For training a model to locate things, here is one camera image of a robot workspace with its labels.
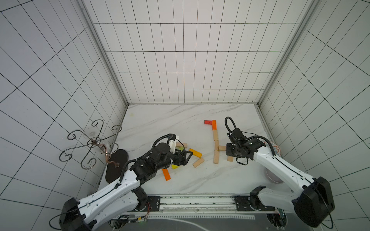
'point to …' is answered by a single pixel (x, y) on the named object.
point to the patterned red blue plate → (276, 149)
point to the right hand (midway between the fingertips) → (229, 147)
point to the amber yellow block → (196, 153)
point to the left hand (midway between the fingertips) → (184, 155)
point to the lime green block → (181, 148)
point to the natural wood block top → (185, 145)
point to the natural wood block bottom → (216, 157)
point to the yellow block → (174, 166)
